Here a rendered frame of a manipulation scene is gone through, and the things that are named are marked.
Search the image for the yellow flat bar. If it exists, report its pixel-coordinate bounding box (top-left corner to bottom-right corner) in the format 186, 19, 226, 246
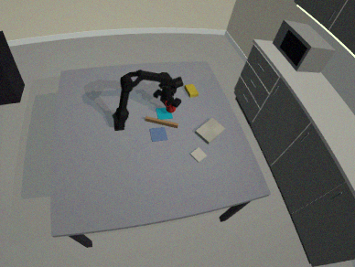
184, 84, 199, 97

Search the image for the long wooden plank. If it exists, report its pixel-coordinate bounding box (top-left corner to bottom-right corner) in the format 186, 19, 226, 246
145, 116, 178, 128

